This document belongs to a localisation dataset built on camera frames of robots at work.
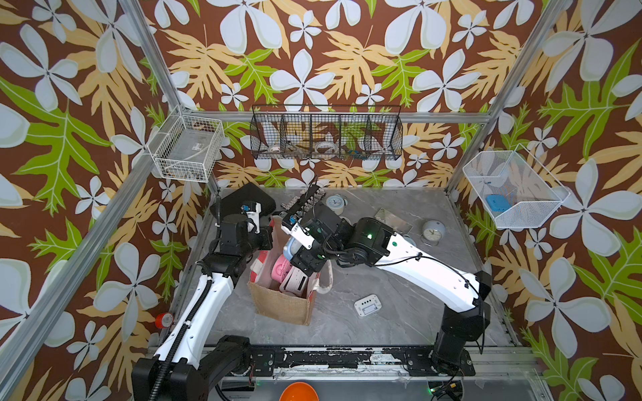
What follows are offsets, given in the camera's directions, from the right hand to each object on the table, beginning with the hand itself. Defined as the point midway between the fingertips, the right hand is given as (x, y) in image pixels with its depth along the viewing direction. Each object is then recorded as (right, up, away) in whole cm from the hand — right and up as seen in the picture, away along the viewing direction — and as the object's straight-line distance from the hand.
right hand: (298, 249), depth 67 cm
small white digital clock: (+22, -22, +17) cm, 36 cm away
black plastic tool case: (-34, +15, +45) cm, 58 cm away
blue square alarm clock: (-2, +1, -3) cm, 4 cm away
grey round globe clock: (+51, +2, +31) cm, 60 cm away
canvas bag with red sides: (-8, -12, -1) cm, 15 cm away
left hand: (-10, +6, +13) cm, 17 cm away
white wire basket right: (+72, +18, +16) cm, 76 cm away
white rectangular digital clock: (-3, -14, +17) cm, 22 cm away
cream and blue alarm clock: (+13, +14, +45) cm, 49 cm away
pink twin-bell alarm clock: (-8, -8, +16) cm, 19 cm away
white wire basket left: (-41, +33, +19) cm, 56 cm away
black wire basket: (+9, +42, +31) cm, 53 cm away
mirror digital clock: (+38, +5, +34) cm, 51 cm away
